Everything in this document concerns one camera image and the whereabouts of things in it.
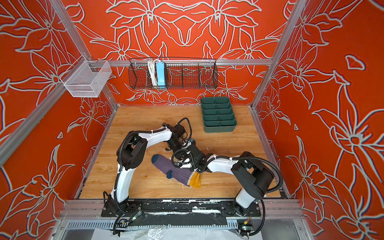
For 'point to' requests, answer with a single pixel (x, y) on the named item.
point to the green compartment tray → (218, 115)
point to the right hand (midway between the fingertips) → (187, 156)
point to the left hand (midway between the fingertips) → (185, 159)
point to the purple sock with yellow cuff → (186, 176)
